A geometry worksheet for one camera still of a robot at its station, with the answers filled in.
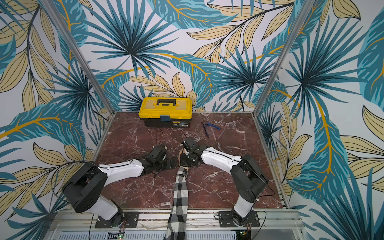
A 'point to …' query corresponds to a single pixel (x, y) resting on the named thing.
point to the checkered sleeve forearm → (176, 229)
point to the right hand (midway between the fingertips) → (181, 163)
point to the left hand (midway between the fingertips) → (172, 166)
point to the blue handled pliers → (205, 124)
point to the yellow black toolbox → (165, 112)
